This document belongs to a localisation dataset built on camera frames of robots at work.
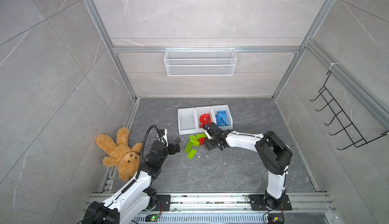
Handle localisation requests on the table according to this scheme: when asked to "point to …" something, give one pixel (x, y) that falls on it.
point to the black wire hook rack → (357, 139)
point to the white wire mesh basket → (200, 62)
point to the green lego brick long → (195, 142)
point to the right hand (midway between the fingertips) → (209, 140)
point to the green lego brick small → (192, 154)
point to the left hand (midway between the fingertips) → (171, 135)
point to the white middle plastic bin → (200, 111)
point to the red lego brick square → (201, 141)
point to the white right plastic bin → (215, 109)
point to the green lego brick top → (200, 136)
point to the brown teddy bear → (126, 158)
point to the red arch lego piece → (204, 119)
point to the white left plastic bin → (187, 121)
